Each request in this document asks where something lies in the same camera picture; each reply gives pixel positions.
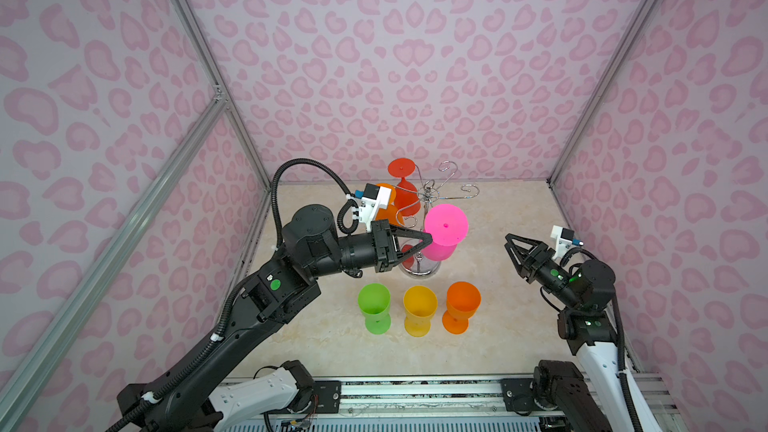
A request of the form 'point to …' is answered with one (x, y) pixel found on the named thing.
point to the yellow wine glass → (419, 305)
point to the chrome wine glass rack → (430, 192)
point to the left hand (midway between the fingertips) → (433, 239)
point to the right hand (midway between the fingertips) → (507, 242)
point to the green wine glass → (374, 302)
